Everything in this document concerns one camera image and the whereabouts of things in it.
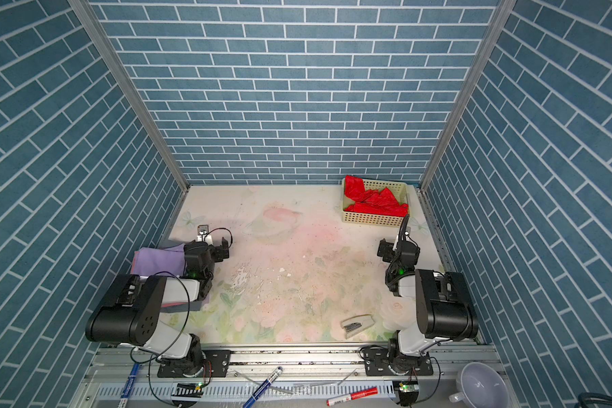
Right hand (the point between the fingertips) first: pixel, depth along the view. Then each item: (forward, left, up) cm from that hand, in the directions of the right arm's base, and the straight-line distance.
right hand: (400, 242), depth 95 cm
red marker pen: (-48, +18, -5) cm, 51 cm away
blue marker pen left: (-54, +79, -4) cm, 96 cm away
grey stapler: (-30, +17, -4) cm, 34 cm away
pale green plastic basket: (+30, -4, -2) cm, 30 cm away
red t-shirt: (+18, +6, +2) cm, 19 cm away
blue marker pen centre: (-50, +44, -5) cm, 67 cm away
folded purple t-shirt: (-17, +81, +5) cm, 83 cm away
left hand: (-6, +69, +3) cm, 69 cm away
